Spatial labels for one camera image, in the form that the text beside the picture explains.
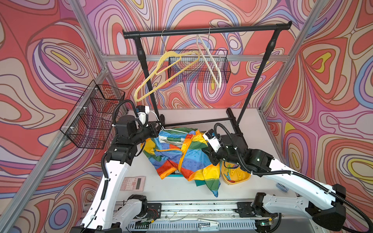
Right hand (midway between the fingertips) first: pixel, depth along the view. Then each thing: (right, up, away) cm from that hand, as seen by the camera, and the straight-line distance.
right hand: (204, 153), depth 68 cm
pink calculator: (-39, -21, +13) cm, 46 cm away
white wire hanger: (-21, +11, +19) cm, 30 cm away
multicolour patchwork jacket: (-11, +2, +1) cm, 11 cm away
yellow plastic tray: (+19, -16, +16) cm, 29 cm away
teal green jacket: (-2, -15, +2) cm, 16 cm away
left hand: (-19, +14, -1) cm, 24 cm away
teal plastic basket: (-14, -13, +5) cm, 20 cm away
